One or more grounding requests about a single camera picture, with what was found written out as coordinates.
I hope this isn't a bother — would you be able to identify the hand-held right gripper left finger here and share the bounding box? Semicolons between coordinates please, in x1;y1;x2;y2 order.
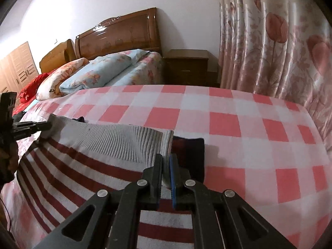
34;154;165;249

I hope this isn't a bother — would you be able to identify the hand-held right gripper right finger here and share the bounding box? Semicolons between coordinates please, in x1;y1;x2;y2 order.
168;154;297;249

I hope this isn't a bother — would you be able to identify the wooden wardrobe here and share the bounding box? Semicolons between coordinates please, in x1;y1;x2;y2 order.
0;41;39;94

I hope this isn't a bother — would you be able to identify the light blue floral pillow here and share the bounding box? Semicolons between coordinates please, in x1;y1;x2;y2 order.
59;49;151;93

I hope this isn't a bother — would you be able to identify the person's left hand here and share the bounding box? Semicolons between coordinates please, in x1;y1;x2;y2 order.
7;145;20;176

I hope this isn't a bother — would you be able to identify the red patterned cloth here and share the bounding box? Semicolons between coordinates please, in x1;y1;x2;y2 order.
12;73;51;117

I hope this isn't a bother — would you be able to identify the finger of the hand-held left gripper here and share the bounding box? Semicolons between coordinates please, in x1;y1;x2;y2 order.
12;131;39;141
12;121;52;132

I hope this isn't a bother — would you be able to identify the orange floral pillow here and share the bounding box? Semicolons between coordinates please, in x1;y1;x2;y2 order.
36;58;90;101

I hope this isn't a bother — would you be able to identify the large wooden headboard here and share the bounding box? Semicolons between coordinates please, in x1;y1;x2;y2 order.
75;7;162;61

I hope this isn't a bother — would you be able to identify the wooden nightstand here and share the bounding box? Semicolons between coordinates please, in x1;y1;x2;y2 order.
163;49;220;88

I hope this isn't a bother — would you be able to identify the thin dark cable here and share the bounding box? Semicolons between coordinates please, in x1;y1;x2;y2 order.
0;197;11;235

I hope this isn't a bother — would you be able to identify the pink floral curtain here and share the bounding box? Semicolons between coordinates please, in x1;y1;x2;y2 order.
216;0;332;146

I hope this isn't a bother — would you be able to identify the pink checkered bed cover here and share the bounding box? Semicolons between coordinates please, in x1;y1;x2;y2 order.
0;84;332;249

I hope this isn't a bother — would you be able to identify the red and grey striped sweater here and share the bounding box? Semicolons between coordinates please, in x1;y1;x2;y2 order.
16;114;206;249

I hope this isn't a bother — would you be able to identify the small wooden headboard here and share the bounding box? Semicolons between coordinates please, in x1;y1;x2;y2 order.
39;39;76;73

